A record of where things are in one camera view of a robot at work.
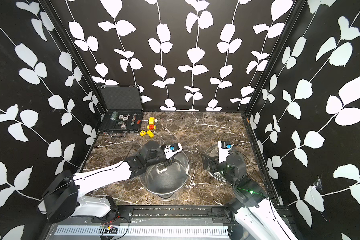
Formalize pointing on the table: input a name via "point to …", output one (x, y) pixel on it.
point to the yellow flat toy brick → (151, 134)
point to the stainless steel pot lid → (213, 151)
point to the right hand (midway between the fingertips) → (207, 151)
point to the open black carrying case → (123, 113)
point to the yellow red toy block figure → (151, 123)
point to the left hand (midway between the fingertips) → (180, 148)
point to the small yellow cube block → (142, 133)
